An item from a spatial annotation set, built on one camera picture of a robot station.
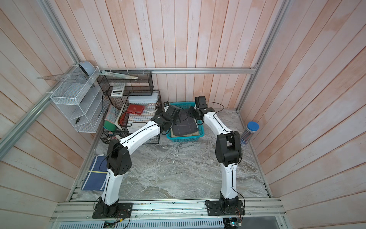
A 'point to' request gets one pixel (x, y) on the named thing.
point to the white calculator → (118, 89)
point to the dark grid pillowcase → (187, 125)
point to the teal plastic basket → (187, 105)
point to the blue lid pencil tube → (252, 127)
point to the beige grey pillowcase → (197, 133)
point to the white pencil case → (143, 98)
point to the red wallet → (134, 109)
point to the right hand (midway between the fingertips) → (189, 111)
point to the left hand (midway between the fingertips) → (175, 119)
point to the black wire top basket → (131, 83)
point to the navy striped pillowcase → (96, 178)
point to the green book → (109, 125)
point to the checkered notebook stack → (136, 121)
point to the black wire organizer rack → (120, 112)
